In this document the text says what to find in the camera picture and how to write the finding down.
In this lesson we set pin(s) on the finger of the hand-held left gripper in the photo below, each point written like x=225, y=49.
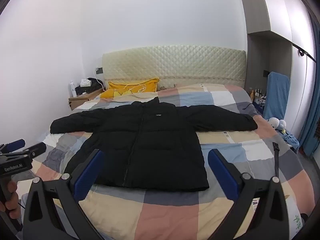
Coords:
x=37, y=150
x=15, y=145

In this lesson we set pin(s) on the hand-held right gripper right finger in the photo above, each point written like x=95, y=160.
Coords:
x=222, y=173

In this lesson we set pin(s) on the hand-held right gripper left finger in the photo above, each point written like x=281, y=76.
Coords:
x=89, y=173

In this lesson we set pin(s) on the black puffer jacket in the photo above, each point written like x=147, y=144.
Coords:
x=150, y=142

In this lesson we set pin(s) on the person's left hand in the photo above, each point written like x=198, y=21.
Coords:
x=11, y=196

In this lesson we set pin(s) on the wooden nightstand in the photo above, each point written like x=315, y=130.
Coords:
x=80, y=102

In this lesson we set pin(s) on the patchwork checked duvet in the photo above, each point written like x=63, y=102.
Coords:
x=175, y=217

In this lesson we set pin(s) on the white bottle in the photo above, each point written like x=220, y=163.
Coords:
x=73, y=90

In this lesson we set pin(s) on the white and blue plush toy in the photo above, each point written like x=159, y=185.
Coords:
x=276, y=124

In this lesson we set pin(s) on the crumpled blue cloth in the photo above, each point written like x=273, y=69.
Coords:
x=291, y=140

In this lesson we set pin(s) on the white tissue box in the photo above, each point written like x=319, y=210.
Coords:
x=85, y=83

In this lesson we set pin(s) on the small orange bottle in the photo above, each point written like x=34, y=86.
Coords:
x=251, y=95

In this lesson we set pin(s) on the black bag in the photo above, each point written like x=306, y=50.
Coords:
x=93, y=86

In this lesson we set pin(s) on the yellow pillow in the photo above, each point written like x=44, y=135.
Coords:
x=125, y=90

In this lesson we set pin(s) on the blue hanging towel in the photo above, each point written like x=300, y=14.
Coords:
x=276, y=95

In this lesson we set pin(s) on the blue curtain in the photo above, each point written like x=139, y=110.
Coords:
x=311, y=115

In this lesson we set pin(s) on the cream quilted headboard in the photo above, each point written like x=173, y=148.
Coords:
x=175, y=65

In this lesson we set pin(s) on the black curtain rod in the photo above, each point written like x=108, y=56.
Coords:
x=303, y=52

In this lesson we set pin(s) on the grey wardrobe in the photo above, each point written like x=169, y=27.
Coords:
x=260, y=17

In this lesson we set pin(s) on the grey wall socket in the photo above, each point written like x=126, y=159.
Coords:
x=99, y=70

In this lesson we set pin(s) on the dark wall socket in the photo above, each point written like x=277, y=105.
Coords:
x=265, y=73

